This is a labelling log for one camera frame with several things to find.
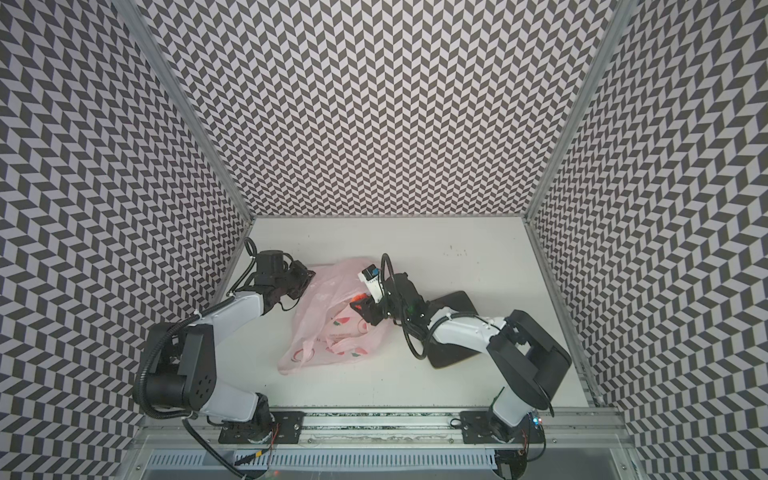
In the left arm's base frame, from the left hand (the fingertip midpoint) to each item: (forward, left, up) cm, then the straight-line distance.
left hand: (318, 270), depth 92 cm
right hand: (-14, -14, +1) cm, 19 cm away
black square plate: (-24, -37, -8) cm, 44 cm away
